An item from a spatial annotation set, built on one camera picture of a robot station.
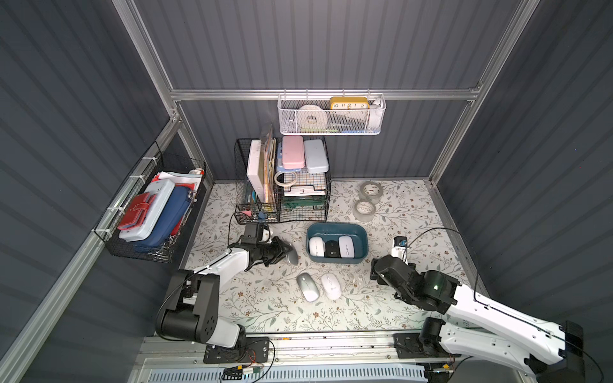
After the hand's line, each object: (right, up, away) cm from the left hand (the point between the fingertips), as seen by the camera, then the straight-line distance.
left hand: (291, 251), depth 89 cm
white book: (-14, +31, +2) cm, 34 cm away
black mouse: (+16, 0, +5) cm, 17 cm away
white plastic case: (-37, +22, -19) cm, 47 cm away
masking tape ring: (-3, +25, +3) cm, 26 cm away
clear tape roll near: (+32, +15, +20) cm, 41 cm away
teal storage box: (+16, +6, +11) cm, 20 cm away
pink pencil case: (0, +38, +7) cm, 39 cm away
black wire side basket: (-44, +31, -10) cm, 55 cm away
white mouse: (+15, -12, -4) cm, 19 cm away
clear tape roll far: (+37, +24, +27) cm, 52 cm away
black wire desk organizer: (-4, +28, +7) cm, 29 cm away
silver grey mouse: (+22, +1, +5) cm, 22 cm away
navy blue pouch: (-33, +14, -22) cm, 42 cm away
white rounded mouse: (+10, +1, +5) cm, 11 cm away
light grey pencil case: (+9, +38, +12) cm, 41 cm away
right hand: (+33, -3, -12) cm, 35 cm away
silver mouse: (+6, -12, -4) cm, 14 cm away
